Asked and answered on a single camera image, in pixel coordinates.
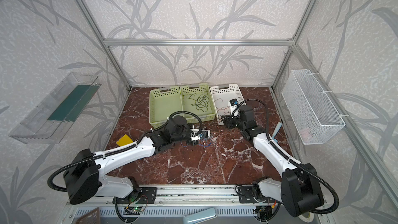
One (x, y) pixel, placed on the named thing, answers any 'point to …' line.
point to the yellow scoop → (124, 140)
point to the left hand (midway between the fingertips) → (204, 129)
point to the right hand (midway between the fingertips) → (226, 114)
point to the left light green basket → (164, 101)
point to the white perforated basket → (221, 97)
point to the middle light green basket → (202, 89)
